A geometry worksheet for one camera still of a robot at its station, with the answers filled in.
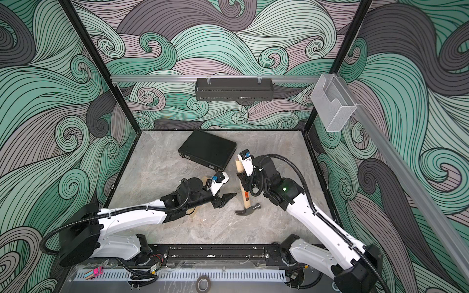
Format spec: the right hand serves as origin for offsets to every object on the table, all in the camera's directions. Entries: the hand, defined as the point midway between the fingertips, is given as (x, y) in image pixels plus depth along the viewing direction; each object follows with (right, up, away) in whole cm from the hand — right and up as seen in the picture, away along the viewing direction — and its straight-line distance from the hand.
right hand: (239, 172), depth 73 cm
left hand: (-3, -5, 0) cm, 6 cm away
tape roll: (-12, -39, -8) cm, 42 cm away
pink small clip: (-55, -37, -5) cm, 67 cm away
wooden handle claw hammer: (+3, -12, +6) cm, 14 cm away
